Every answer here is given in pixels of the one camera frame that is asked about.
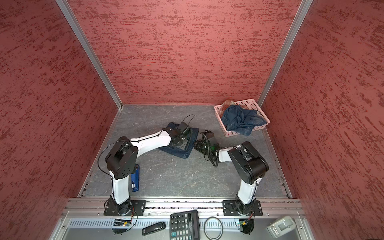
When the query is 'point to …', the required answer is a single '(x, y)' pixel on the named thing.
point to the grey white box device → (281, 226)
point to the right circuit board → (246, 225)
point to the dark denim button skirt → (179, 152)
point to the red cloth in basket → (226, 103)
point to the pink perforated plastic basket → (250, 104)
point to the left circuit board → (119, 222)
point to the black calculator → (184, 226)
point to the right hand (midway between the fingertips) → (193, 147)
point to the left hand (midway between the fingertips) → (180, 145)
